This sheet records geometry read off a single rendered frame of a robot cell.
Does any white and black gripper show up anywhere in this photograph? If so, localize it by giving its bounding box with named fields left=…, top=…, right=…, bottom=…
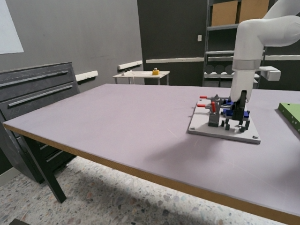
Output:
left=230, top=68, right=256, bottom=121

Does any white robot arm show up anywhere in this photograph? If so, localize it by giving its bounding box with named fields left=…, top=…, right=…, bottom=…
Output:
left=232, top=0, right=300, bottom=81

